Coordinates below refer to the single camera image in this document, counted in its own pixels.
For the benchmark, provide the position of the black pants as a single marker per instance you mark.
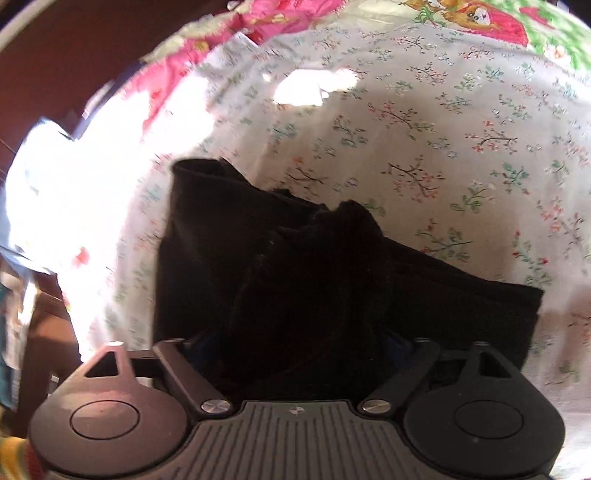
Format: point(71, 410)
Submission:
point(300, 277)

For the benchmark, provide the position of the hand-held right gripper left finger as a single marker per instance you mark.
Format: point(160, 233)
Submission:
point(178, 367)

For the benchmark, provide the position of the brown wooden nightstand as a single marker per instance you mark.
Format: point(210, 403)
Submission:
point(48, 350)

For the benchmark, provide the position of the pink cartoon quilt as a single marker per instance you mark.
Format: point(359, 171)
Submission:
point(175, 69)

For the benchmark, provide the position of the dark wooden headboard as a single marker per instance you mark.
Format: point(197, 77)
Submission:
point(69, 55)

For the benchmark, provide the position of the white floral bedsheet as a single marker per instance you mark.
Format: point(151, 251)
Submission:
point(438, 138)

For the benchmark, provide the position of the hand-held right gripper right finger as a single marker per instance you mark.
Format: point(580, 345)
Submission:
point(418, 357)

